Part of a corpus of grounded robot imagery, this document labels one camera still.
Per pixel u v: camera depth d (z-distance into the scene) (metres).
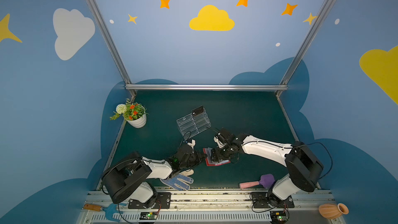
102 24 0.82
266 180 0.80
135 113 0.91
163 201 0.74
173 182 0.79
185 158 0.69
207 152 0.86
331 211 0.64
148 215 0.70
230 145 0.64
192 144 0.83
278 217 0.71
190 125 0.98
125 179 0.44
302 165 0.45
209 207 0.73
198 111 0.98
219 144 0.79
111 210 0.71
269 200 0.65
